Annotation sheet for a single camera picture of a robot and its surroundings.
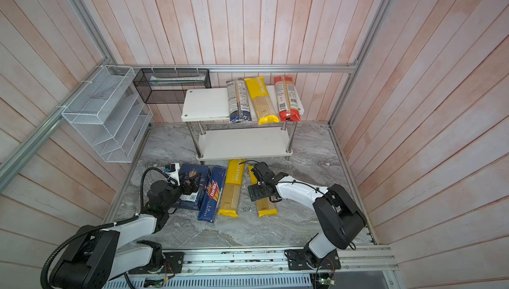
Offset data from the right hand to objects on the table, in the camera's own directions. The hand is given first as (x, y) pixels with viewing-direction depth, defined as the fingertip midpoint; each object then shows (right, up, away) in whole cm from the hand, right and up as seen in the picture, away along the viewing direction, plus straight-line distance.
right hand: (260, 189), depth 91 cm
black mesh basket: (-49, +53, +13) cm, 73 cm away
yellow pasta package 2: (+2, -6, -6) cm, 9 cm away
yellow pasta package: (-14, 0, -1) cm, 14 cm away
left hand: (-30, +7, -4) cm, 31 cm away
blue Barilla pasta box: (-29, -2, -10) cm, 31 cm away
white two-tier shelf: (-16, +22, +7) cm, 28 cm away
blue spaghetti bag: (-22, -5, -6) cm, 24 cm away
